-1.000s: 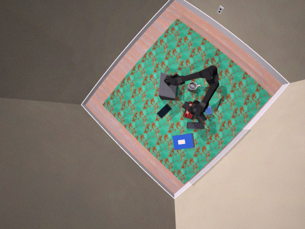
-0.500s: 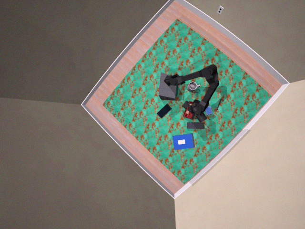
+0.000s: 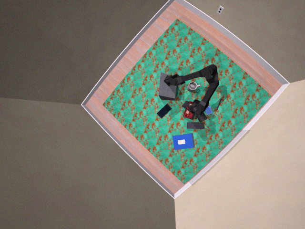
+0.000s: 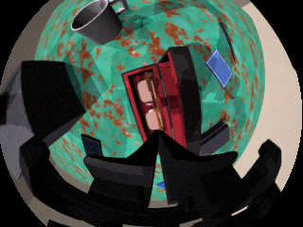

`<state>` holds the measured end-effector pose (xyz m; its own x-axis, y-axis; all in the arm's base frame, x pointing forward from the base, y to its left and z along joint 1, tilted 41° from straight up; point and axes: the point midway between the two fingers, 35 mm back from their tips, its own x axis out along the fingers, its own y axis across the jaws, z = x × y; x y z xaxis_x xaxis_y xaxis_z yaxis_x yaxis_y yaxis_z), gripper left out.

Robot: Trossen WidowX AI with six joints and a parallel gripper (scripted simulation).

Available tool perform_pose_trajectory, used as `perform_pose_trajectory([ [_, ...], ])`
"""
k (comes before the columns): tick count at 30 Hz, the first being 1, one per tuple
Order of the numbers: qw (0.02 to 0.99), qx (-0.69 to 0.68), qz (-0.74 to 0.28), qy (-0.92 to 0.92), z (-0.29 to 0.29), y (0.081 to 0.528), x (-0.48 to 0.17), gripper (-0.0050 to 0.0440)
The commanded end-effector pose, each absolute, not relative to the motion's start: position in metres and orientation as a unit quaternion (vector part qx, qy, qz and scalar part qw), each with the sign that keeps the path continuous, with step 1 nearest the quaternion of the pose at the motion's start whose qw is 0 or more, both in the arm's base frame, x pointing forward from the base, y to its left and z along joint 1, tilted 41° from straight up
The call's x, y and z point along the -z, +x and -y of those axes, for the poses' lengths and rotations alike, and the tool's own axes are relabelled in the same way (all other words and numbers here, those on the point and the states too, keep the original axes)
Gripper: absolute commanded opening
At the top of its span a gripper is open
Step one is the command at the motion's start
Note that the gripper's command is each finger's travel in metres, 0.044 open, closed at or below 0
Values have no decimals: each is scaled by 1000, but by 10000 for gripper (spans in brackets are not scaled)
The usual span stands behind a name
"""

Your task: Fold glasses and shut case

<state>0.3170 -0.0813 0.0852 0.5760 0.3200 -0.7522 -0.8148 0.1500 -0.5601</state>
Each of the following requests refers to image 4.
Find dark grey mug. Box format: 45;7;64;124
71;0;129;44

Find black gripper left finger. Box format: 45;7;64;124
83;130;159;205

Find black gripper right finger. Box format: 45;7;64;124
158;130;239;204

